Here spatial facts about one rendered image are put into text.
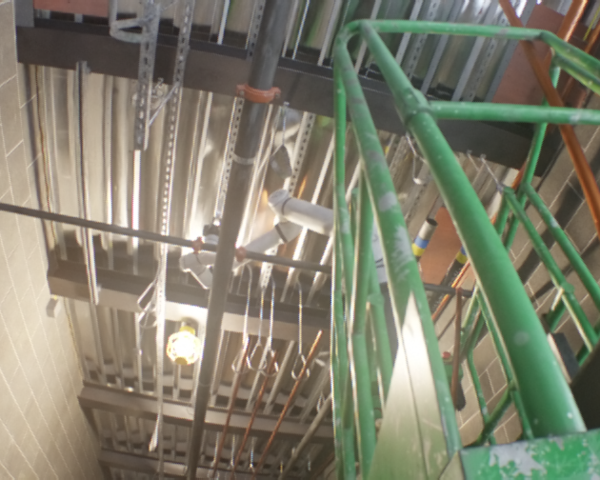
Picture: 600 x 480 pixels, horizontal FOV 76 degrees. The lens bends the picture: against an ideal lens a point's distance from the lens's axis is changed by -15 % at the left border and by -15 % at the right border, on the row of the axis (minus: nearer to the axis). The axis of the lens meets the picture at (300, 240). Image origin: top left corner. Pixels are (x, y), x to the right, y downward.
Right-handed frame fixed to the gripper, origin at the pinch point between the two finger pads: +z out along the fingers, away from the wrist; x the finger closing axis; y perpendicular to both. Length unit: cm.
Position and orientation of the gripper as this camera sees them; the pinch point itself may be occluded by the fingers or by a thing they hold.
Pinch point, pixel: (216, 221)
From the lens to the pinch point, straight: 256.7
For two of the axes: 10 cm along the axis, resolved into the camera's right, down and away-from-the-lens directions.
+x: 9.7, 1.9, 1.5
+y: -2.4, 7.5, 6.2
